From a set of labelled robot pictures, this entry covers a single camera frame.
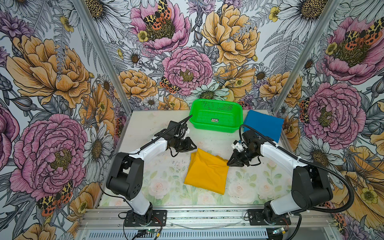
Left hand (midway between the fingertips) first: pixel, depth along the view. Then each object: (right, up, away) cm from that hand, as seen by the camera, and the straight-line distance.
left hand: (194, 151), depth 87 cm
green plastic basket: (+17, +22, +33) cm, 43 cm away
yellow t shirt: (+7, -11, -1) cm, 13 cm away
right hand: (+19, -8, -5) cm, 22 cm away
